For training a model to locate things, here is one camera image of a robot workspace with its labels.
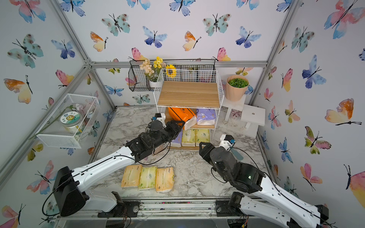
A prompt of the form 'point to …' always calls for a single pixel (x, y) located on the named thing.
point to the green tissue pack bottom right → (202, 135)
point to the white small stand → (253, 116)
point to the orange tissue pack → (181, 114)
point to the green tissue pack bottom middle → (188, 137)
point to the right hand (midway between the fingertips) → (201, 145)
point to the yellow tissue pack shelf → (131, 175)
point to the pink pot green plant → (236, 87)
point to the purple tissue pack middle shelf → (206, 116)
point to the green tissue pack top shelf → (148, 177)
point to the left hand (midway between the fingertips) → (185, 123)
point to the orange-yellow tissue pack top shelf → (164, 179)
